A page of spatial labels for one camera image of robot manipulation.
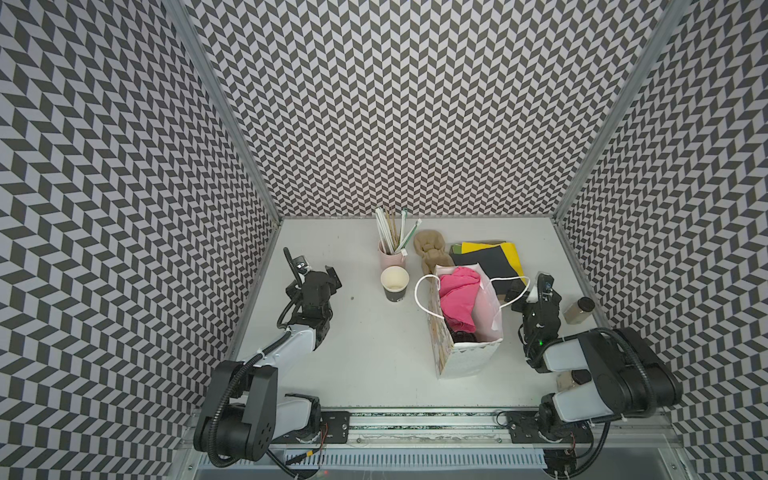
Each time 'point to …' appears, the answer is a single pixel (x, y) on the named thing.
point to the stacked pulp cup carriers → (430, 245)
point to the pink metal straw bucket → (388, 260)
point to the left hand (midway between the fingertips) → (313, 273)
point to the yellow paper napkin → (508, 248)
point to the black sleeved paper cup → (394, 280)
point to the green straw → (409, 234)
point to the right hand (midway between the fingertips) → (527, 287)
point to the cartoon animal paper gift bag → (458, 360)
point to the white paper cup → (464, 336)
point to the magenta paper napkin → (457, 293)
